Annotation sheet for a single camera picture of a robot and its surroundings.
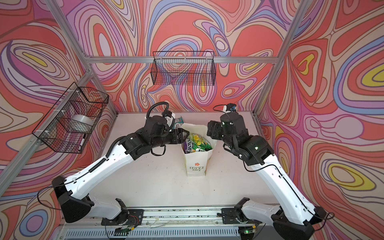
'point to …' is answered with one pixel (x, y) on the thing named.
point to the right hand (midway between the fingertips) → (216, 129)
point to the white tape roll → (81, 123)
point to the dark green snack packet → (205, 146)
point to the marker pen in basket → (82, 142)
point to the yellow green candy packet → (200, 143)
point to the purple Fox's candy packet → (188, 146)
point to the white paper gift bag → (196, 162)
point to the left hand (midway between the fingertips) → (187, 134)
